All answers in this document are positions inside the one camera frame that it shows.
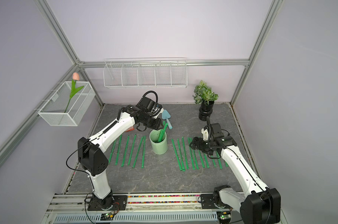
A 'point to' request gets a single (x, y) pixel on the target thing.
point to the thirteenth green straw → (138, 152)
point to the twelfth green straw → (143, 152)
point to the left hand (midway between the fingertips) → (161, 127)
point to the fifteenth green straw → (125, 151)
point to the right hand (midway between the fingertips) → (196, 145)
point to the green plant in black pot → (204, 95)
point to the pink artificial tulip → (74, 90)
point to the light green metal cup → (160, 148)
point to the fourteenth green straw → (131, 150)
